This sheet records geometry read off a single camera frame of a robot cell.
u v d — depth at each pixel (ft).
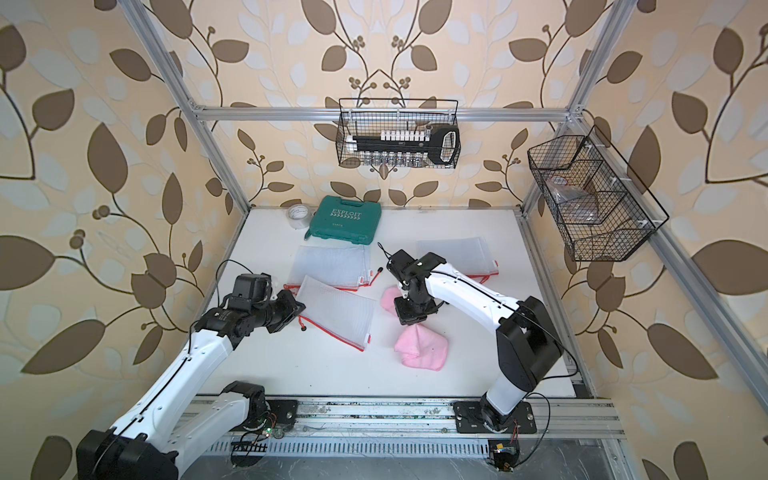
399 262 2.22
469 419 2.41
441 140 2.71
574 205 2.31
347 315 3.14
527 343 1.44
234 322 1.83
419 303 2.27
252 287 2.04
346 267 3.44
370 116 2.99
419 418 2.47
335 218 3.67
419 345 2.48
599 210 2.42
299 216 3.90
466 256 3.47
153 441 1.32
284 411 2.48
